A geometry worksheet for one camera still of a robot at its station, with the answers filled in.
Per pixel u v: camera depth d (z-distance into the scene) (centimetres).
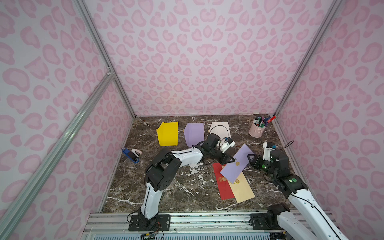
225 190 84
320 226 43
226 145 80
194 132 111
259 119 100
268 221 67
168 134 109
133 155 97
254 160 72
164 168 53
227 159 78
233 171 84
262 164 67
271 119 96
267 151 70
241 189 84
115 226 74
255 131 101
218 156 77
